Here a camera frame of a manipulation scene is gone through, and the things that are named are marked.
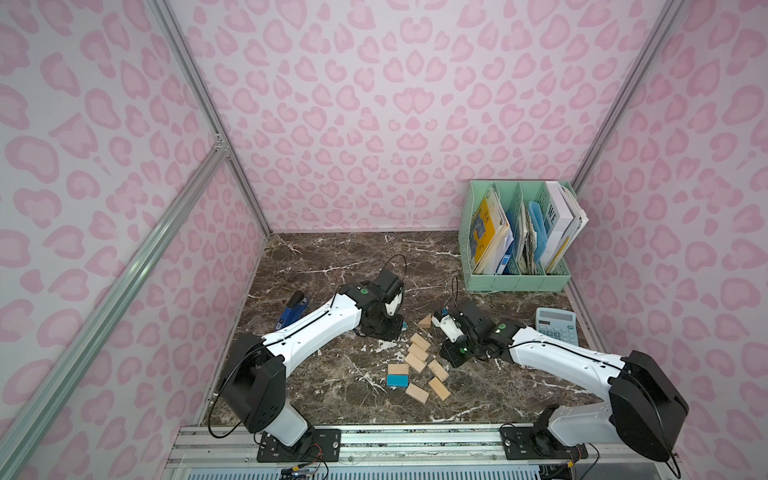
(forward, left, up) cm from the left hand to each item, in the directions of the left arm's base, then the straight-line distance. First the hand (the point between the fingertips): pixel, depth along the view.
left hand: (397, 331), depth 82 cm
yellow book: (+31, -30, +9) cm, 44 cm away
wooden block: (-2, -6, -10) cm, 12 cm away
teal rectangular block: (-10, 0, -9) cm, 14 cm away
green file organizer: (+22, -33, +14) cm, 42 cm away
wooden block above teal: (-7, 0, -10) cm, 12 cm away
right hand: (-4, -12, -5) cm, 14 cm away
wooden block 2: (-5, -5, -10) cm, 12 cm away
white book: (+28, -50, +14) cm, 59 cm away
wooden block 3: (-7, -12, -10) cm, 17 cm away
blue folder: (+26, -42, +13) cm, 51 cm away
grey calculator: (+6, -49, -7) cm, 50 cm away
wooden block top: (+1, -7, -10) cm, 12 cm away
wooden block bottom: (-13, -5, -9) cm, 17 cm away
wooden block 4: (-12, -11, -10) cm, 19 cm away
